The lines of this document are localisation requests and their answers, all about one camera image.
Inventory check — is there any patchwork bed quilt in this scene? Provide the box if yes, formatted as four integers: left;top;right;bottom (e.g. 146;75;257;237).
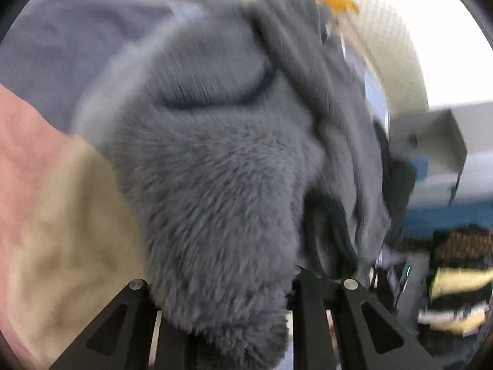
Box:
0;0;389;370

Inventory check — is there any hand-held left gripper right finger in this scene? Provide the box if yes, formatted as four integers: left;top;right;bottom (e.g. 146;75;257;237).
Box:
287;265;443;370

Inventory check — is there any cream quilted headboard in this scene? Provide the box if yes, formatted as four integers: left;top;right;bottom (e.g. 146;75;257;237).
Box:
339;0;430;120

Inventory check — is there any black garment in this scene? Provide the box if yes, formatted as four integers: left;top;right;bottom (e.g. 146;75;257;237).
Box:
375;121;418;247

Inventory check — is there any grey fleece zip jacket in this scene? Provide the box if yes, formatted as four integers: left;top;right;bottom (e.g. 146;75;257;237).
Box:
73;0;418;370

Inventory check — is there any grey white wardrobe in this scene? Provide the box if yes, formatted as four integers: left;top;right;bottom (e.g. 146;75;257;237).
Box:
389;102;493;211

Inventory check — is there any yellow black striped cloth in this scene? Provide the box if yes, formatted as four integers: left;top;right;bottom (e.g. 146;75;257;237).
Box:
418;266;491;336

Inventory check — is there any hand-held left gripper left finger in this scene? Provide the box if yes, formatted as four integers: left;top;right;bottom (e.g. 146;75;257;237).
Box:
48;278;191;370

